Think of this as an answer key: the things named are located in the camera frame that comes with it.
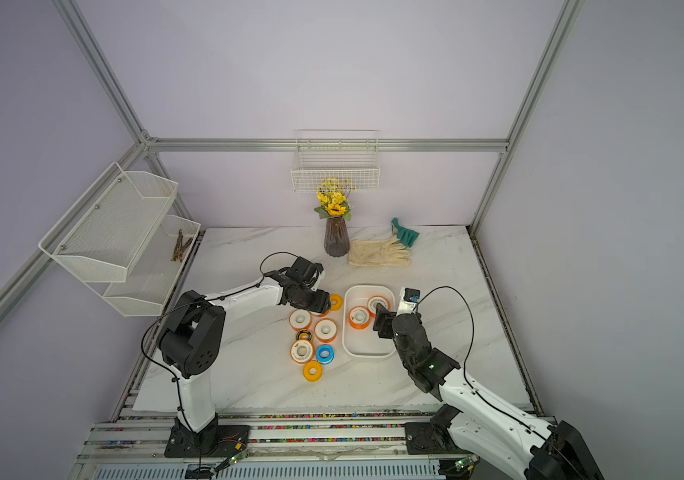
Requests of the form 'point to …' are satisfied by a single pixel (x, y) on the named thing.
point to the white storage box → (366, 343)
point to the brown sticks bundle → (180, 246)
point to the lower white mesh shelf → (153, 275)
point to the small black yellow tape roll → (304, 335)
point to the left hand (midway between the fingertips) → (320, 306)
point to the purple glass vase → (336, 238)
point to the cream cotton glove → (383, 253)
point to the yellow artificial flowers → (332, 194)
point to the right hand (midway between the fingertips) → (390, 310)
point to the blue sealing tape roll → (325, 354)
